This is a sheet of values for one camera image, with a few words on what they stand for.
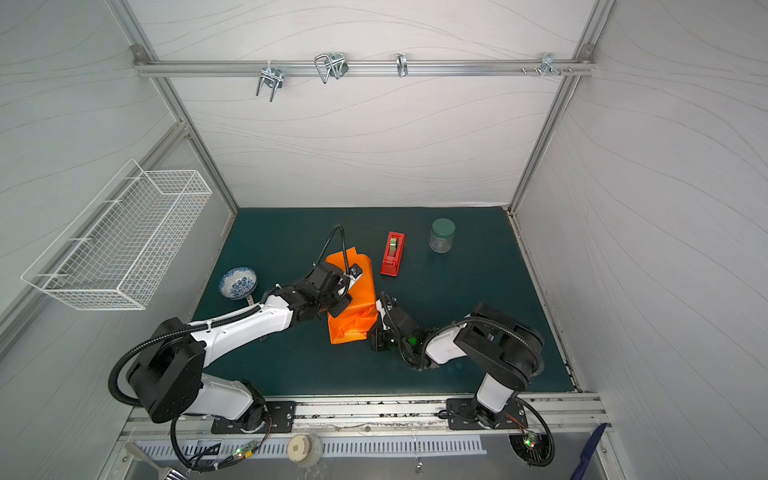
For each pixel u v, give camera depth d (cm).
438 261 114
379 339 78
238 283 97
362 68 78
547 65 77
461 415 72
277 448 70
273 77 80
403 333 69
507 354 46
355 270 76
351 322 87
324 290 67
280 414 74
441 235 101
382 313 82
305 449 61
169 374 42
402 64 78
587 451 70
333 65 77
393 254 101
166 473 66
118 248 69
